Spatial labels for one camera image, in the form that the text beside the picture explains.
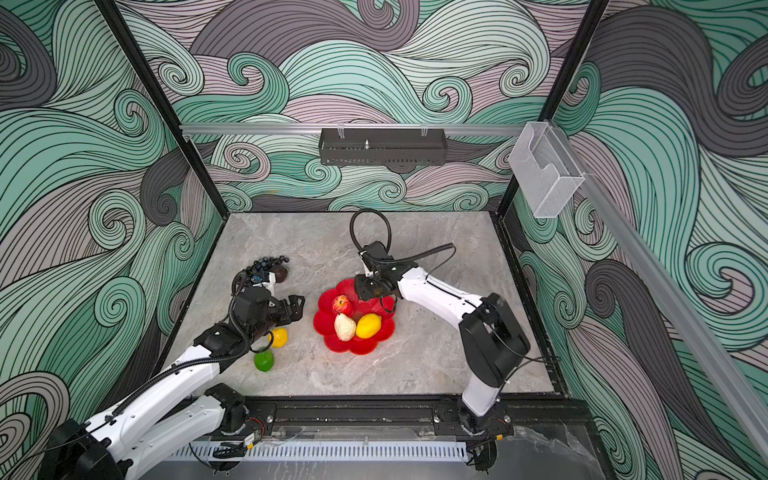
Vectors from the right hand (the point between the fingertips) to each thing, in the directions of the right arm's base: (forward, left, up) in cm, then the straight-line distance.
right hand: (362, 288), depth 87 cm
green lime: (-19, +26, -6) cm, 33 cm away
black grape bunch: (+13, +34, -6) cm, 37 cm away
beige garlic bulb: (-10, +4, -4) cm, 12 cm away
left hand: (-5, +19, +3) cm, 20 cm away
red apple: (-3, +6, -4) cm, 8 cm away
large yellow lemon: (-9, -2, -4) cm, 11 cm away
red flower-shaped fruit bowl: (-6, +11, -7) cm, 15 cm away
